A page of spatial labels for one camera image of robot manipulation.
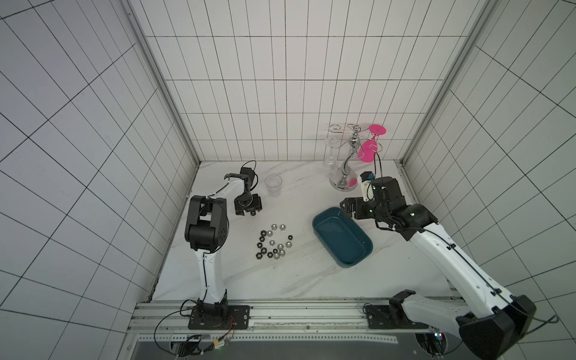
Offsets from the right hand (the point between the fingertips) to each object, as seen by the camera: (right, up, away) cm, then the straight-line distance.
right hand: (344, 202), depth 76 cm
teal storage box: (+2, -16, +14) cm, 22 cm away
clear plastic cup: (-27, +7, +31) cm, 42 cm away
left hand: (-37, -7, +21) cm, 43 cm away
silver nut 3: (-27, -18, +13) cm, 35 cm away
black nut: (-30, -15, +16) cm, 37 cm away
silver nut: (-22, -13, +18) cm, 32 cm away
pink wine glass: (+13, +21, +12) cm, 27 cm away
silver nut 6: (-25, -23, +11) cm, 35 cm away
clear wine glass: (-2, +14, +19) cm, 24 cm away
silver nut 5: (-22, -21, +11) cm, 33 cm away
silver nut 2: (-26, -12, +18) cm, 34 cm away
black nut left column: (-31, -17, +15) cm, 38 cm away
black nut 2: (-19, -16, +16) cm, 29 cm away
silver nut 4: (-19, -19, +13) cm, 30 cm away
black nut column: (-30, -21, +11) cm, 38 cm away
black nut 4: (-31, -22, +10) cm, 40 cm away
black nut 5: (-27, -22, +11) cm, 37 cm away
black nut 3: (-32, -19, +13) cm, 39 cm away
